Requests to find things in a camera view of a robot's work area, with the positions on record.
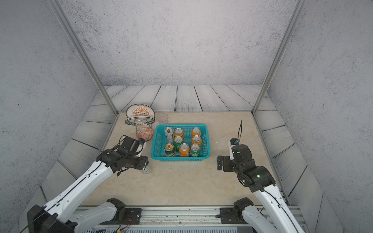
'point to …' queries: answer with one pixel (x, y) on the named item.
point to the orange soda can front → (184, 150)
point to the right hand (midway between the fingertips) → (227, 158)
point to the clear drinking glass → (162, 118)
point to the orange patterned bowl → (145, 133)
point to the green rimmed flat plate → (140, 121)
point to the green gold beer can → (169, 149)
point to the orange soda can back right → (195, 131)
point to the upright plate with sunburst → (140, 109)
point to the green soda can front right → (194, 150)
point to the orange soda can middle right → (196, 139)
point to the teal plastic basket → (158, 142)
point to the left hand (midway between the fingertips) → (145, 161)
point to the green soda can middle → (178, 141)
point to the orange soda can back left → (178, 132)
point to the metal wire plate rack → (141, 124)
